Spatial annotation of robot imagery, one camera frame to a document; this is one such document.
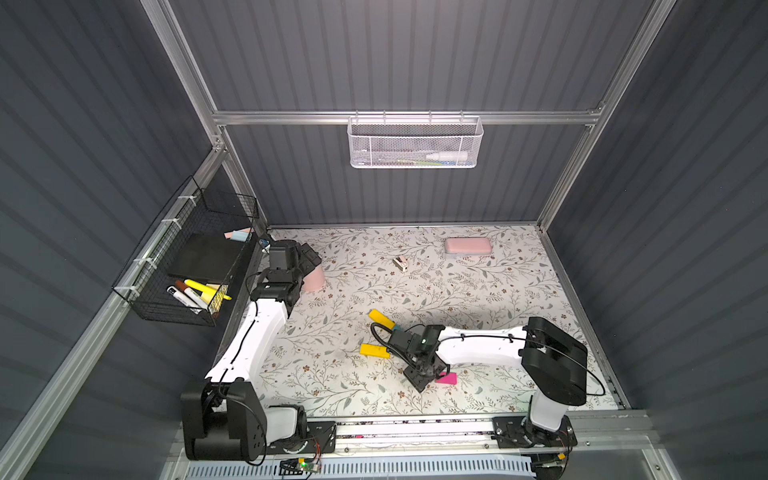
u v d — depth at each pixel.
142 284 0.61
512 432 0.74
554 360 0.48
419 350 0.62
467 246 1.13
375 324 0.74
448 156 0.91
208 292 0.69
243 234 0.82
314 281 1.02
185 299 0.67
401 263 1.05
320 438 0.73
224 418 0.40
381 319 0.94
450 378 0.80
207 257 0.75
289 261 0.66
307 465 0.70
